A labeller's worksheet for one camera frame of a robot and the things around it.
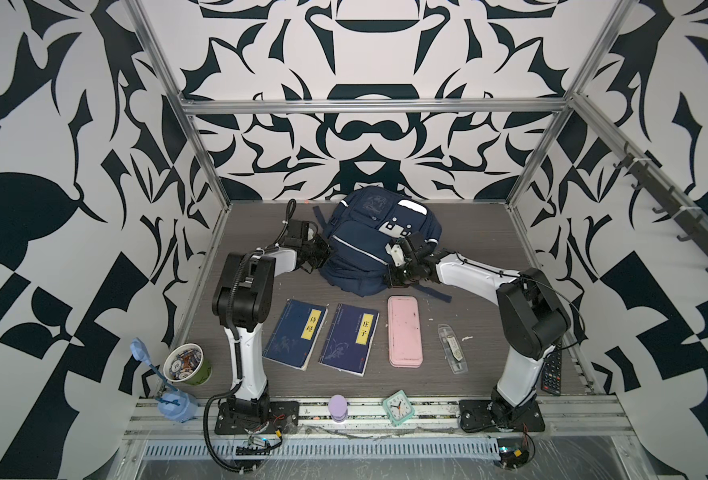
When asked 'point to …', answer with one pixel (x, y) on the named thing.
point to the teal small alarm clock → (398, 407)
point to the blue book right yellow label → (349, 339)
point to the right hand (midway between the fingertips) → (381, 276)
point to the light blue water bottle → (173, 403)
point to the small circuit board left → (254, 450)
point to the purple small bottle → (337, 408)
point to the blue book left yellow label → (296, 334)
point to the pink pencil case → (405, 334)
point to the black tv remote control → (551, 374)
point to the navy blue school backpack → (359, 225)
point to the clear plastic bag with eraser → (452, 350)
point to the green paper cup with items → (186, 363)
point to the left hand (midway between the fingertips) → (338, 242)
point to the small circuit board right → (513, 451)
